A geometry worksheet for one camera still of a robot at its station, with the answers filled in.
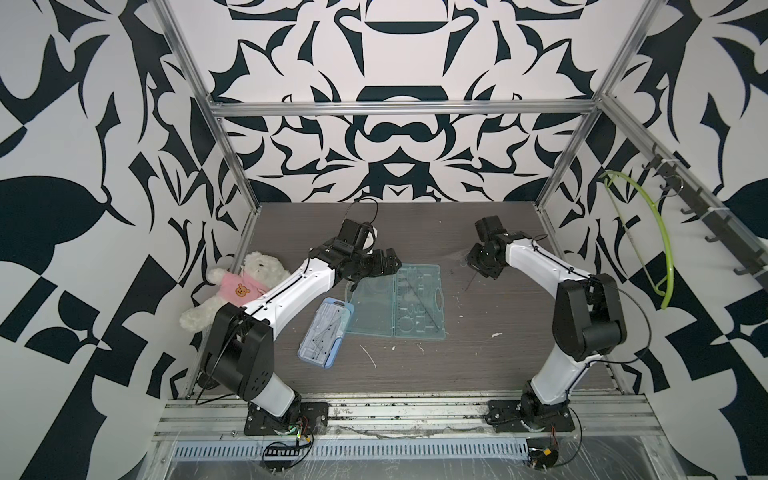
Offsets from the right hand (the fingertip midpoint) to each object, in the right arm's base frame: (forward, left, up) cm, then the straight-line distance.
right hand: (472, 258), depth 96 cm
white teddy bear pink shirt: (-7, +64, +4) cm, 65 cm away
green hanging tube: (-21, -35, +19) cm, 45 cm away
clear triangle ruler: (-16, +19, -7) cm, 26 cm away
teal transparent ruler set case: (-11, +31, -7) cm, 33 cm away
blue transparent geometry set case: (-24, +45, -4) cm, 51 cm away
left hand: (-6, +27, +9) cm, 29 cm away
